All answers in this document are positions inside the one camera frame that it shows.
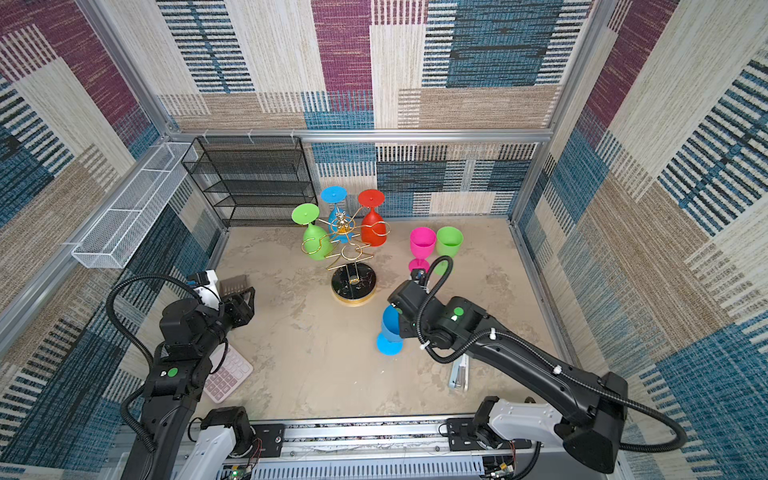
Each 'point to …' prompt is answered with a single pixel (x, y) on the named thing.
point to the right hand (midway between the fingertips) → (412, 323)
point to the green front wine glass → (448, 243)
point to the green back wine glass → (316, 243)
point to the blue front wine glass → (390, 341)
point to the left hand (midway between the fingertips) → (244, 287)
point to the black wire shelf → (255, 181)
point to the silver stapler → (459, 375)
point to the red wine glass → (373, 231)
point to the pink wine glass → (422, 242)
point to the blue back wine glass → (340, 224)
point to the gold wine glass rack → (355, 285)
